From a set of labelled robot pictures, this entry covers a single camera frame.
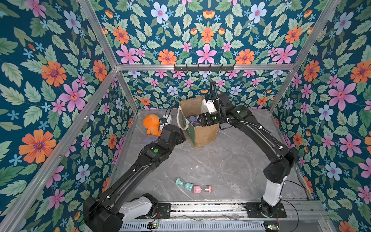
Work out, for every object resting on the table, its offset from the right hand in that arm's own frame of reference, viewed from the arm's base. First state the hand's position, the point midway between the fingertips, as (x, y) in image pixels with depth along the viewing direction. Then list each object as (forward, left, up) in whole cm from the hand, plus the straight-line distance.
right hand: (207, 114), depth 78 cm
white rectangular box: (+16, +28, -23) cm, 39 cm away
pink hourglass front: (-31, 0, -28) cm, 42 cm away
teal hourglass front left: (-30, +10, -27) cm, 42 cm away
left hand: (-9, +14, -5) cm, 18 cm away
